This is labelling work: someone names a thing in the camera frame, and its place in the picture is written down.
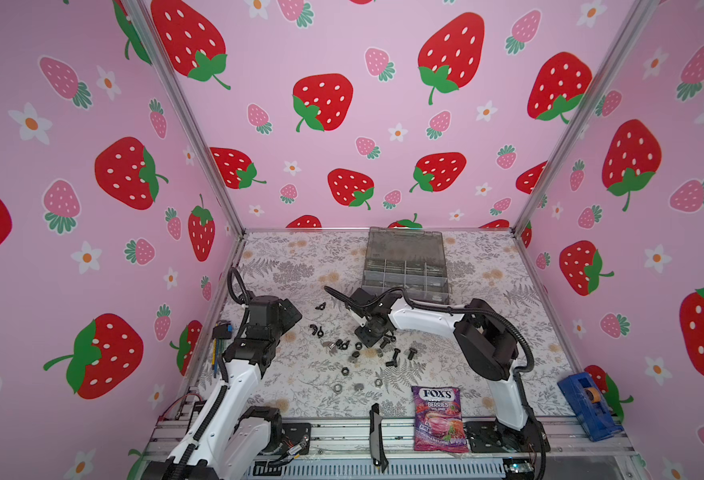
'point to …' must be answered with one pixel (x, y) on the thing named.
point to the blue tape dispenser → (588, 407)
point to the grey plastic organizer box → (409, 258)
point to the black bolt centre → (384, 342)
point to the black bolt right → (412, 352)
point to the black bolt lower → (394, 362)
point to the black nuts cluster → (344, 345)
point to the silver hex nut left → (337, 388)
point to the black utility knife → (375, 437)
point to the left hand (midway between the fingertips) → (283, 311)
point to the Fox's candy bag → (438, 424)
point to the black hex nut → (345, 373)
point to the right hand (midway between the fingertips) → (364, 335)
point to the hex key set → (221, 332)
